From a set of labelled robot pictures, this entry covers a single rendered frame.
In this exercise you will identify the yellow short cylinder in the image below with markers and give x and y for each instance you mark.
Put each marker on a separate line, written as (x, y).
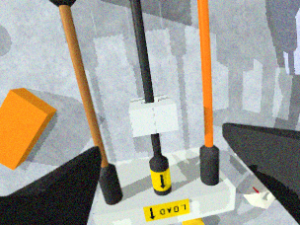
(197, 221)

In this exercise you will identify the orange rectangular block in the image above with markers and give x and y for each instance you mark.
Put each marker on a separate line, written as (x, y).
(23, 118)

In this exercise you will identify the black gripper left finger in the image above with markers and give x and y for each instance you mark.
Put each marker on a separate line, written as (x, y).
(62, 197)

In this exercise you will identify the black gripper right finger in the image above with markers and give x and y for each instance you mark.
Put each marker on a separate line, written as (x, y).
(273, 155)

